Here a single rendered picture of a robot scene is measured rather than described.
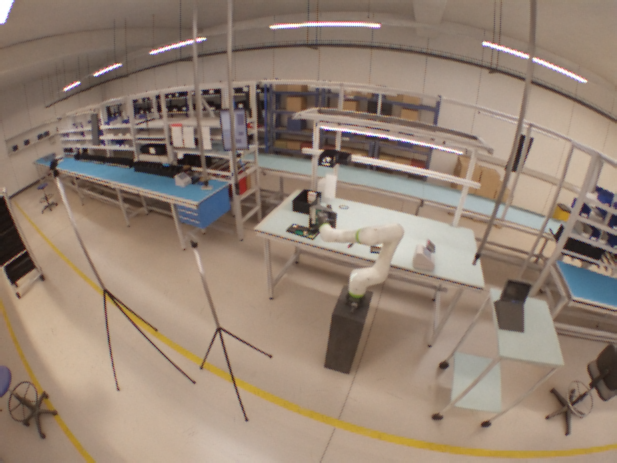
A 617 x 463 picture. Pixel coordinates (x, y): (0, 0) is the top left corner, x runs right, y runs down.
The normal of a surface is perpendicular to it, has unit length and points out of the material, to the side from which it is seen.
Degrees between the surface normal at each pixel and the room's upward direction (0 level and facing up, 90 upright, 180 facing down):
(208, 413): 0
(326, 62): 90
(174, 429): 0
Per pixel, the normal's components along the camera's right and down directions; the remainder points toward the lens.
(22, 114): 0.92, 0.23
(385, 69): -0.39, 0.49
